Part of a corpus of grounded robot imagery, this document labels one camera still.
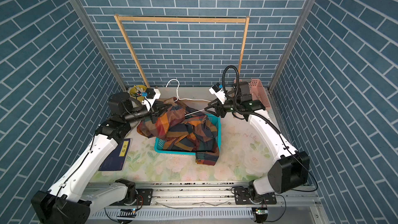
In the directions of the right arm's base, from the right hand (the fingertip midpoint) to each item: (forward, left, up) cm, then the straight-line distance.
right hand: (210, 107), depth 75 cm
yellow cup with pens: (+22, +52, -16) cm, 59 cm away
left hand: (-6, +16, +7) cm, 18 cm away
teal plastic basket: (-12, +27, -19) cm, 35 cm away
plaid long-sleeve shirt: (-3, +15, -17) cm, 23 cm away
